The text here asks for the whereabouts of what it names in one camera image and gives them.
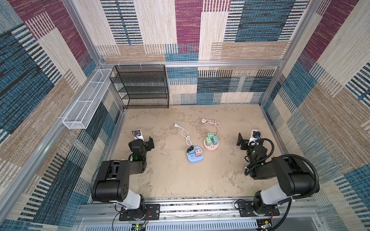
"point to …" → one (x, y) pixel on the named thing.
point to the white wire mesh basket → (80, 116)
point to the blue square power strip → (192, 158)
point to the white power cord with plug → (188, 137)
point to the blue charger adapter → (191, 152)
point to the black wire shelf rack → (141, 86)
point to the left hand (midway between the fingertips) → (142, 136)
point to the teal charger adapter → (215, 140)
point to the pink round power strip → (211, 147)
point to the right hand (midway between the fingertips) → (247, 135)
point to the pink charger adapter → (198, 152)
